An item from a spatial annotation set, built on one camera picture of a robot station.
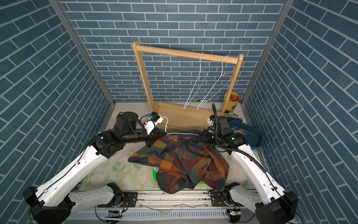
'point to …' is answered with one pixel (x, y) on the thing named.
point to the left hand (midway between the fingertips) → (168, 133)
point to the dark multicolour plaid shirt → (184, 160)
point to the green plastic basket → (154, 173)
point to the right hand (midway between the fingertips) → (202, 136)
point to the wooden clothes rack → (182, 117)
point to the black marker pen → (201, 101)
